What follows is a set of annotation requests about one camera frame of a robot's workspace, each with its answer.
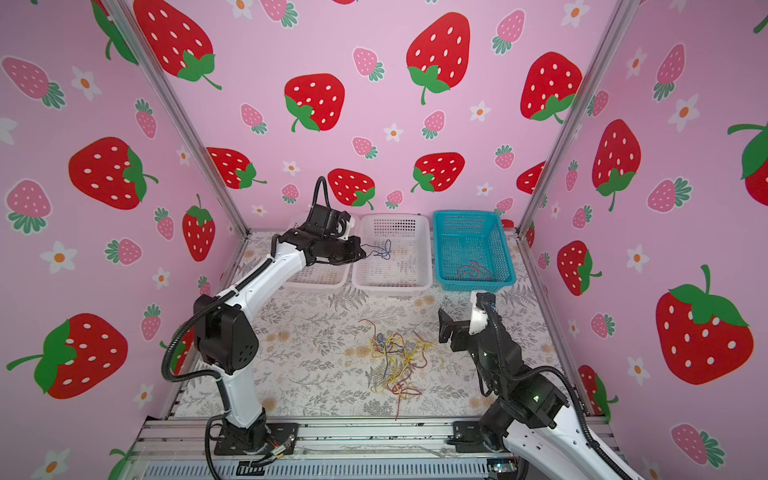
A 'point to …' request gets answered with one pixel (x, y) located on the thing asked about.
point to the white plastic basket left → (325, 276)
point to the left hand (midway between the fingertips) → (368, 252)
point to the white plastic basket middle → (398, 253)
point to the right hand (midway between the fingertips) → (455, 309)
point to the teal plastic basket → (464, 237)
